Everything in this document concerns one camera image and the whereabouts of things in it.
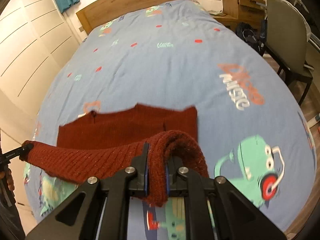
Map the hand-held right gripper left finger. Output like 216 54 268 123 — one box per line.
25 142 150 240

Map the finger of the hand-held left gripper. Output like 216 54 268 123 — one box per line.
0 142 34 164

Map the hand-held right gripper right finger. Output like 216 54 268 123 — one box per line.
165 157 287 240

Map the dark red knitted sweater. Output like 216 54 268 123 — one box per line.
19 104 209 208

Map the person's left hand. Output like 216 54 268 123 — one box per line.
4 167 16 193

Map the bed with blue cartoon cover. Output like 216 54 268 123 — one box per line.
24 0 317 240

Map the cream panelled wardrobe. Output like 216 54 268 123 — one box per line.
0 0 83 120

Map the black bag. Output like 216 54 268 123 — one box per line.
235 22 267 56

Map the low wooden bedside table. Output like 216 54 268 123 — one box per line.
212 12 241 31

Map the wooden bed headboard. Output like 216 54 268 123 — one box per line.
76 0 194 35

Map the grey chair with black legs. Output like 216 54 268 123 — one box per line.
262 0 314 106

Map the wooden drawer cabinet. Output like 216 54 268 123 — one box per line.
221 0 267 26

